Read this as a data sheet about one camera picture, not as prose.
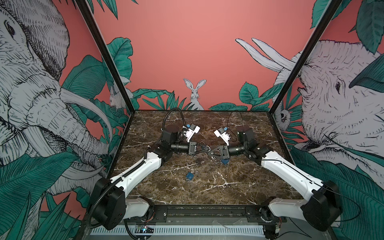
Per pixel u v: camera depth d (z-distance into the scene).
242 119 1.18
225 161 0.93
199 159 0.93
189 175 0.86
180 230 0.70
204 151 0.70
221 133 0.67
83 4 0.69
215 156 0.68
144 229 0.70
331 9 0.70
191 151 0.64
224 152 0.64
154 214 0.74
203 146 0.70
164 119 1.15
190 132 0.69
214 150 0.67
